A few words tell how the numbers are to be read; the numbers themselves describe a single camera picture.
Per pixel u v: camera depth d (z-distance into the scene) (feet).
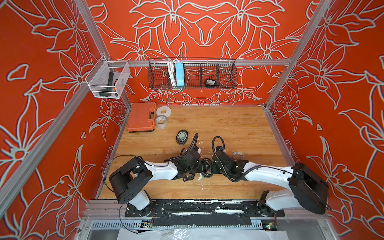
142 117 3.57
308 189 1.36
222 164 2.10
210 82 3.13
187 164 2.20
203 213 2.39
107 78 2.89
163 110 3.85
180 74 2.93
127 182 1.45
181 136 3.24
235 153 3.03
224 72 3.27
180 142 3.16
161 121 3.60
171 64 2.88
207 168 2.60
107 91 2.61
